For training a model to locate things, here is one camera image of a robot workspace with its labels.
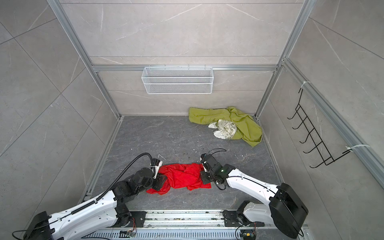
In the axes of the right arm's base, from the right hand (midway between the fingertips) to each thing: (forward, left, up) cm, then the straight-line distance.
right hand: (203, 173), depth 84 cm
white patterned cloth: (+31, -18, +1) cm, 36 cm away
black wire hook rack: (0, -51, +25) cm, 57 cm away
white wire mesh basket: (+56, +15, +25) cm, 63 cm away
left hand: (-1, +22, +5) cm, 22 cm away
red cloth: (-2, +10, +1) cm, 10 cm away
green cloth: (+28, -32, +4) cm, 43 cm away
